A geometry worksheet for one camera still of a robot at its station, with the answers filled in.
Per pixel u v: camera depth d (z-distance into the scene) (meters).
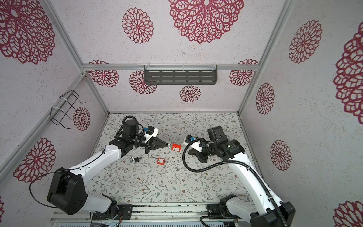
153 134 0.62
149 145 0.65
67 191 0.42
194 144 0.59
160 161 0.91
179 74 0.94
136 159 0.93
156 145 0.69
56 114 0.72
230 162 0.47
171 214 0.73
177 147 0.70
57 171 0.44
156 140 0.68
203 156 0.62
